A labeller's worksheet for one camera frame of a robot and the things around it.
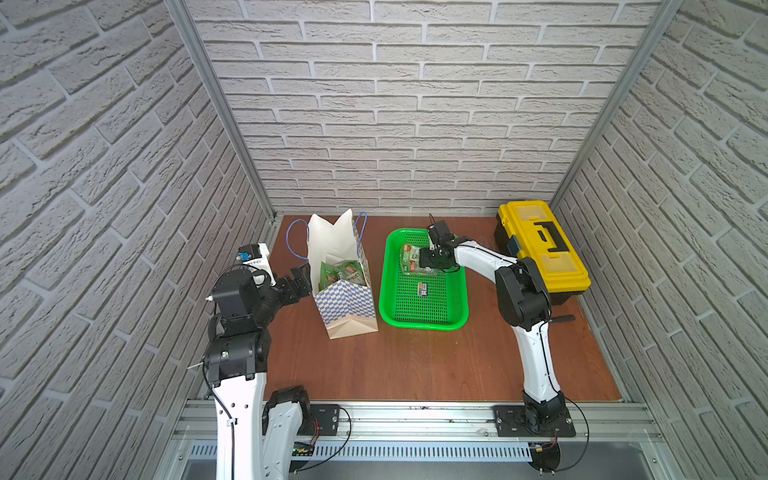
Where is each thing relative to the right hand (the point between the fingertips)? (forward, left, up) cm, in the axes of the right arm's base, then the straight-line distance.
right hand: (430, 259), depth 105 cm
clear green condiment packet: (-1, +7, +1) cm, 8 cm away
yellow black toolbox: (-2, -31, +16) cm, 35 cm away
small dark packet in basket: (-12, +4, 0) cm, 13 cm away
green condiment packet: (-7, +28, +5) cm, 30 cm away
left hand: (-21, +39, +30) cm, 54 cm away
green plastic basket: (-17, +6, 0) cm, 18 cm away
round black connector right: (-59, -19, +1) cm, 62 cm away
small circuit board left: (-54, +39, -2) cm, 67 cm away
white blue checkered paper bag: (-24, +27, +23) cm, 43 cm away
